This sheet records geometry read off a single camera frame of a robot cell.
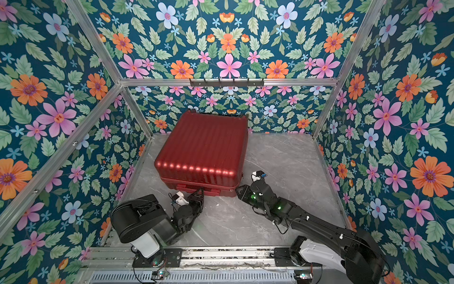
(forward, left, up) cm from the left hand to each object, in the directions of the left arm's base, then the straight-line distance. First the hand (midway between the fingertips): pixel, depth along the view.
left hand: (207, 185), depth 83 cm
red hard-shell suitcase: (+12, 0, +13) cm, 17 cm away
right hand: (-5, -13, +4) cm, 15 cm away
